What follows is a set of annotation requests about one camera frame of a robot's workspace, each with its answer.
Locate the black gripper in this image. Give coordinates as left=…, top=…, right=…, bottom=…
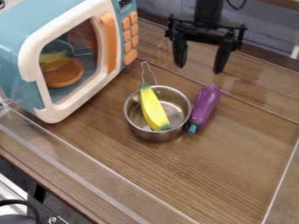
left=164, top=15, right=249, bottom=74

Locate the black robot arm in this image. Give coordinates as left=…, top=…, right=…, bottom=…
left=164, top=0, right=249, bottom=74

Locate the purple toy eggplant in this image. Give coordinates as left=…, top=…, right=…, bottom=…
left=189, top=86, right=221, bottom=135

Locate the silver metal pot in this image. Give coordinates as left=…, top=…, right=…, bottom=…
left=124, top=61, right=193, bottom=143

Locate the yellow toy banana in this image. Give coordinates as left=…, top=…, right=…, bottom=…
left=140, top=84, right=171, bottom=131

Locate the blue toy microwave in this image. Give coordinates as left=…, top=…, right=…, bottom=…
left=0, top=0, right=139, bottom=123

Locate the orange plate inside microwave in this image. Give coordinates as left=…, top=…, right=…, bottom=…
left=40, top=57, right=84, bottom=88

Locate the black cable bottom left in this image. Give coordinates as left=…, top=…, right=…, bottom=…
left=0, top=199, right=43, bottom=224

